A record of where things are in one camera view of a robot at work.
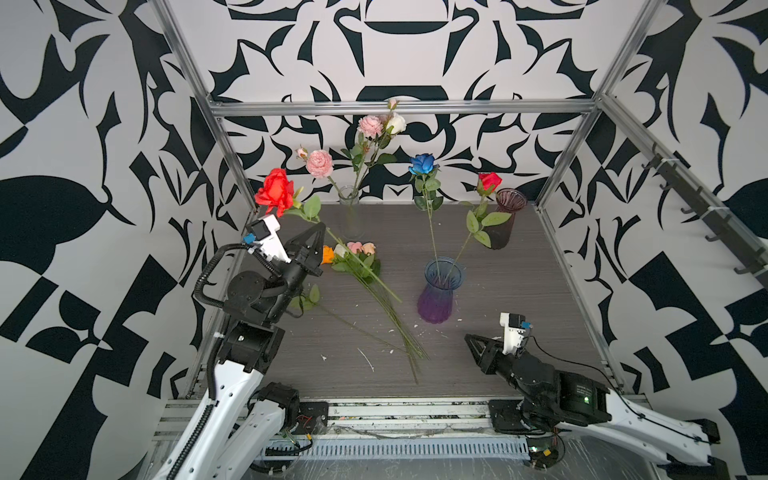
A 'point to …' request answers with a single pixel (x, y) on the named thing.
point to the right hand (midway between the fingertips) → (467, 342)
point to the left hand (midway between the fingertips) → (325, 220)
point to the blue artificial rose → (428, 198)
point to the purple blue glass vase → (435, 302)
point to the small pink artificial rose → (355, 246)
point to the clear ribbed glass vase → (352, 224)
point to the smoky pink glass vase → (509, 201)
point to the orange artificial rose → (328, 254)
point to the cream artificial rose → (340, 250)
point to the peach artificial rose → (368, 248)
